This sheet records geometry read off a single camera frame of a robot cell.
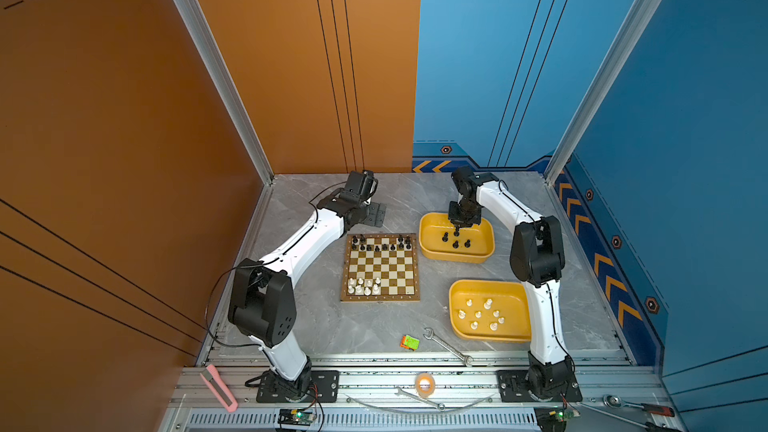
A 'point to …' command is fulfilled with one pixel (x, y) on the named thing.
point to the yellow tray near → (490, 310)
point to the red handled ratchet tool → (614, 402)
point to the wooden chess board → (380, 268)
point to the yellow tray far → (473, 245)
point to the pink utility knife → (224, 394)
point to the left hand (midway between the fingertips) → (367, 205)
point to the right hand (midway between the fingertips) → (453, 223)
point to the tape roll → (432, 384)
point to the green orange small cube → (409, 342)
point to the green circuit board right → (550, 420)
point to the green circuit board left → (298, 417)
